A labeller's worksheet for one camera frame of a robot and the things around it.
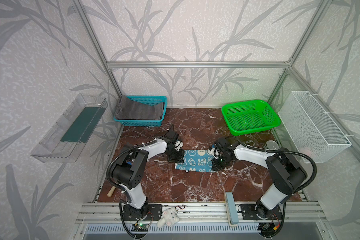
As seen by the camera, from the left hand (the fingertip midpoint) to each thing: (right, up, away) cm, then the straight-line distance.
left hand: (185, 156), depth 90 cm
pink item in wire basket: (+60, +7, -17) cm, 63 cm away
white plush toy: (-7, -24, -21) cm, 33 cm away
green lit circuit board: (-21, -30, -19) cm, 41 cm away
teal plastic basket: (-32, +38, +25) cm, 56 cm away
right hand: (+16, -5, -1) cm, 17 cm away
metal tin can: (+55, +6, +3) cm, 55 cm away
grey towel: (-46, +31, +20) cm, 59 cm away
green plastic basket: (+50, +25, +25) cm, 61 cm away
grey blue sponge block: (+24, -22, -17) cm, 36 cm away
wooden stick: (-40, -17, -12) cm, 45 cm away
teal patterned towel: (+7, -2, +1) cm, 8 cm away
